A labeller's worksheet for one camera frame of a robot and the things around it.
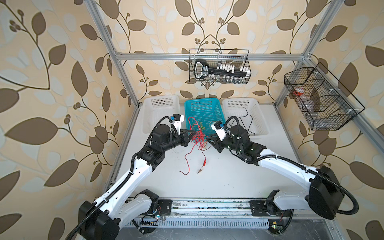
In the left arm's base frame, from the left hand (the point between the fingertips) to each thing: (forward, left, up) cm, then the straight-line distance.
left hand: (196, 131), depth 70 cm
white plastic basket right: (+39, -40, -28) cm, 62 cm away
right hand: (+1, -6, -8) cm, 10 cm away
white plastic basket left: (+40, +33, -25) cm, 57 cm away
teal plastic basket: (+36, -2, -29) cm, 46 cm away
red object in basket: (+25, -56, +3) cm, 61 cm away
